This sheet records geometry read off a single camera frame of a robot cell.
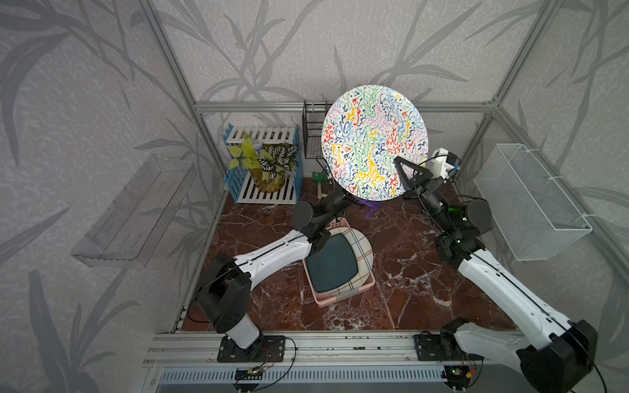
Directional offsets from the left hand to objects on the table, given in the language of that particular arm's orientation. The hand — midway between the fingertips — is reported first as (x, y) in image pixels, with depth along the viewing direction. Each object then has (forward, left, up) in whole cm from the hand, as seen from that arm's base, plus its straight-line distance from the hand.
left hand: (378, 177), depth 52 cm
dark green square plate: (+1, +9, -46) cm, 47 cm away
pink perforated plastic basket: (-12, +11, -43) cm, 46 cm away
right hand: (+3, -4, +1) cm, 5 cm away
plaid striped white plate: (+2, -2, -41) cm, 41 cm away
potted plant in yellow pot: (+31, +34, -25) cm, 52 cm away
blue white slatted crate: (+41, +52, -49) cm, 82 cm away
